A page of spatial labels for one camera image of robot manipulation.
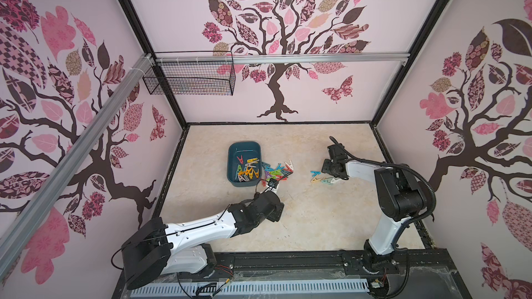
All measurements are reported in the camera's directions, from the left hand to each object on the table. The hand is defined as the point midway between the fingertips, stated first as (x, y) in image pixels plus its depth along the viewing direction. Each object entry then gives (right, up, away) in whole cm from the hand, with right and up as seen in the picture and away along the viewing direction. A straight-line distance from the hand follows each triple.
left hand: (274, 205), depth 82 cm
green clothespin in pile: (+1, +11, +16) cm, 20 cm away
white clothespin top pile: (+8, +14, +19) cm, 25 cm away
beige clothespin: (+20, +8, +14) cm, 26 cm away
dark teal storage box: (-14, +14, +19) cm, 27 cm away
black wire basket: (-39, +58, +13) cm, 71 cm away
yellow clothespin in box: (-11, +16, +21) cm, 29 cm away
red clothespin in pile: (+3, +9, +16) cm, 19 cm away
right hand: (+28, +14, +19) cm, 37 cm away
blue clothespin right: (+21, +11, +16) cm, 28 cm away
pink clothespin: (-17, +16, +22) cm, 32 cm away
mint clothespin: (+26, +7, +13) cm, 30 cm away
